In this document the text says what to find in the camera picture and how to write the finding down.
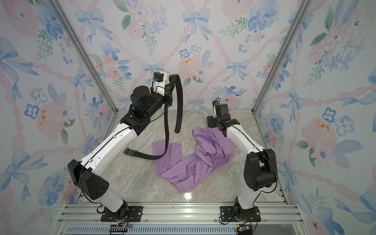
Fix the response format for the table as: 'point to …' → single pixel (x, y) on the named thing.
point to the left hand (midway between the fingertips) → (173, 82)
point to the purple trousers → (214, 150)
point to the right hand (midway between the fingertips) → (215, 117)
